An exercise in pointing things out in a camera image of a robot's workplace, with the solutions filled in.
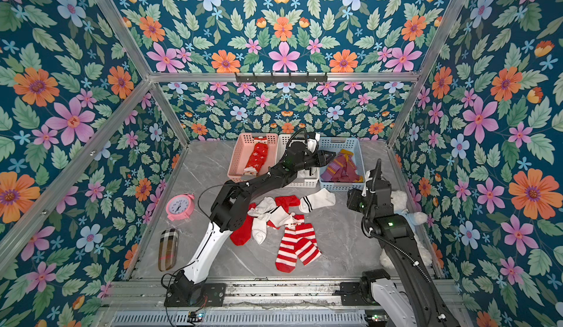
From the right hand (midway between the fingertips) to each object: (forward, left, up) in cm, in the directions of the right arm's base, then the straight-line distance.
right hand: (357, 189), depth 77 cm
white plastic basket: (+16, +19, -15) cm, 29 cm away
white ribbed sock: (-1, +37, -16) cm, 40 cm away
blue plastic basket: (+39, +3, -17) cm, 43 cm away
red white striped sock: (-18, +25, -21) cm, 37 cm away
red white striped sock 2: (-14, +18, -19) cm, 30 cm away
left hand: (+18, +6, +1) cm, 19 cm away
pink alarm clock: (+1, +73, -17) cm, 75 cm away
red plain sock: (+5, +27, -19) cm, 34 cm away
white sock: (+8, +11, -20) cm, 25 cm away
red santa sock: (+30, +43, -17) cm, 55 cm away
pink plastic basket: (+37, +53, -19) cm, 68 cm away
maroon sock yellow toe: (+21, +1, -14) cm, 25 cm away
